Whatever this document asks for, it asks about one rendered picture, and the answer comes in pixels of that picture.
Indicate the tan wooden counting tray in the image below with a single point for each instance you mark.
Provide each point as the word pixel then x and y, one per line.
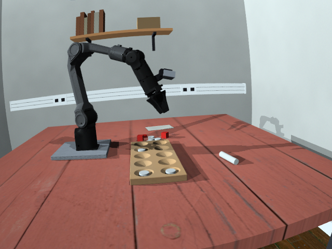
pixel 156 153

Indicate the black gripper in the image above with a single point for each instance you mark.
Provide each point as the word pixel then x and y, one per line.
pixel 157 97

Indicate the red cube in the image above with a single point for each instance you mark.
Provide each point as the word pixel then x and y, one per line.
pixel 140 138
pixel 164 135

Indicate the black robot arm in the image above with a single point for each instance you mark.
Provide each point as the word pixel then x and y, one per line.
pixel 85 115

